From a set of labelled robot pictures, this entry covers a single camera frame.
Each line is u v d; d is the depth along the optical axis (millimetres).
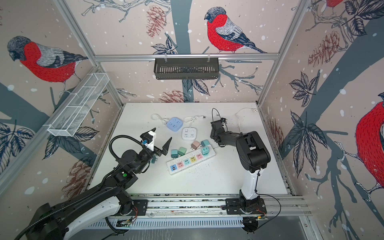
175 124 1045
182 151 925
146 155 630
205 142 957
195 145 949
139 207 731
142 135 669
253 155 506
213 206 748
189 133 999
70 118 723
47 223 401
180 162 860
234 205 734
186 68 1067
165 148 658
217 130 799
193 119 1074
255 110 1141
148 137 579
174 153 898
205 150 872
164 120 1095
